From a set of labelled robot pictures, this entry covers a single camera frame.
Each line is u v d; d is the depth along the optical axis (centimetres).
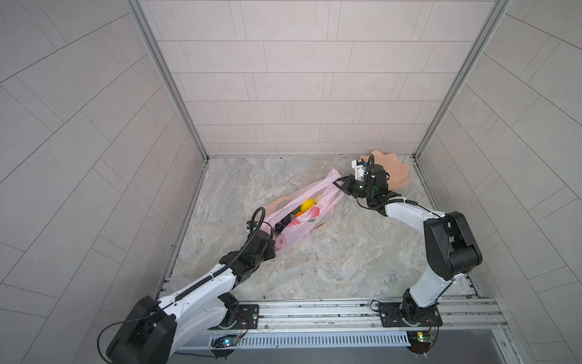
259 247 63
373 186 71
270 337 68
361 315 72
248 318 71
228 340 65
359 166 83
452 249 46
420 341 68
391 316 71
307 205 92
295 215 93
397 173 106
